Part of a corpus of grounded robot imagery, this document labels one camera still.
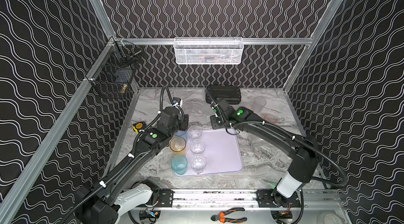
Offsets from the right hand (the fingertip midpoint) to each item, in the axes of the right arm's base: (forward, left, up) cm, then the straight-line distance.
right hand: (214, 119), depth 83 cm
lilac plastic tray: (-10, -5, -18) cm, 22 cm away
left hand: (-1, +16, +8) cm, 18 cm away
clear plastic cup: (+1, +11, -14) cm, 18 cm away
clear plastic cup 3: (-17, +8, -16) cm, 25 cm away
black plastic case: (+30, -14, -10) cm, 34 cm away
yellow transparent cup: (-8, +20, -14) cm, 26 cm away
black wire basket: (+25, +60, +10) cm, 66 cm away
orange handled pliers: (-41, -2, -16) cm, 44 cm away
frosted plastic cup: (+19, -29, -9) cm, 36 cm away
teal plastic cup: (-18, +18, -16) cm, 30 cm away
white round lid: (-40, -51, -19) cm, 67 cm away
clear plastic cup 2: (-9, +9, -13) cm, 18 cm away
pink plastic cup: (+15, -39, -19) cm, 46 cm away
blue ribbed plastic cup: (-6, +17, -5) cm, 19 cm away
